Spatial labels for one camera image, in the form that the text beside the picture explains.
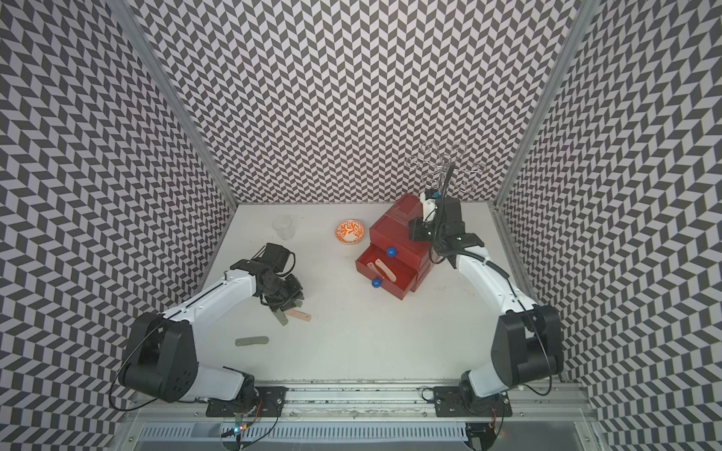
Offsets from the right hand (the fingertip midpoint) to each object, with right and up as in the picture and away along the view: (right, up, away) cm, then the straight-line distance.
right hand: (412, 228), depth 85 cm
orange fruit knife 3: (-35, -28, +4) cm, 45 cm away
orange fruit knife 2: (-12, -12, +5) cm, 18 cm away
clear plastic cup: (-48, +1, +26) cm, 55 cm away
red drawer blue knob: (-7, -7, -5) cm, 11 cm away
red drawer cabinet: (-6, -10, +1) cm, 11 cm away
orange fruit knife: (-8, -14, +5) cm, 16 cm away
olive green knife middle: (-41, -28, +4) cm, 50 cm away
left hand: (-34, -22, 0) cm, 41 cm away
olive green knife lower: (-48, -33, -3) cm, 58 cm away
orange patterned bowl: (-21, -1, +20) cm, 29 cm away
